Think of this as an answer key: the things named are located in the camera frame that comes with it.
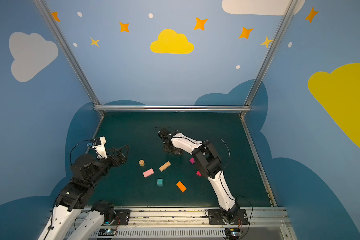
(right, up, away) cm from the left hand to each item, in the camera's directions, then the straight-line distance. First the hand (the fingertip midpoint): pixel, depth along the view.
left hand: (124, 147), depth 69 cm
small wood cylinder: (+2, -13, +22) cm, 26 cm away
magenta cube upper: (+34, -12, +27) cm, 44 cm away
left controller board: (-9, -41, +2) cm, 42 cm away
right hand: (+21, -5, +30) cm, 37 cm away
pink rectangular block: (+6, -18, +20) cm, 28 cm away
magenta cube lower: (+37, -19, +22) cm, 47 cm away
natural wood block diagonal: (+16, -15, +24) cm, 33 cm away
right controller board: (+51, -43, +3) cm, 67 cm away
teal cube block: (+14, -22, +15) cm, 30 cm away
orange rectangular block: (+27, -25, +15) cm, 40 cm away
